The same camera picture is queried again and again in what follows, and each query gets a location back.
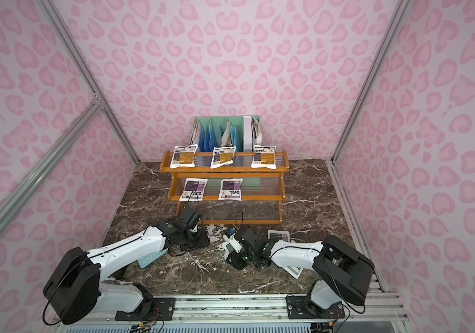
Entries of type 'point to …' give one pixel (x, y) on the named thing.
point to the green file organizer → (243, 132)
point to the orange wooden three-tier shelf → (263, 190)
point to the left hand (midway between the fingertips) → (208, 240)
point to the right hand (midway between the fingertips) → (230, 258)
